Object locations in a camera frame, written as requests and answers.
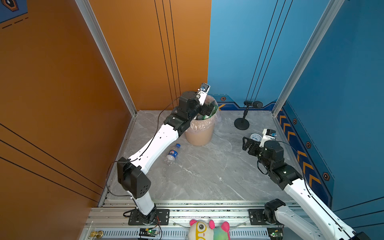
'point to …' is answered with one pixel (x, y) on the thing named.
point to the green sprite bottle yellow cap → (215, 110)
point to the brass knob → (98, 234)
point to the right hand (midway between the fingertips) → (248, 140)
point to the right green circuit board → (275, 233)
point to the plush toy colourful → (201, 230)
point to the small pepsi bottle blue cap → (172, 155)
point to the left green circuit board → (150, 232)
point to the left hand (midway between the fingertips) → (206, 95)
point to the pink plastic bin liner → (209, 124)
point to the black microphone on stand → (242, 124)
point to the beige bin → (200, 132)
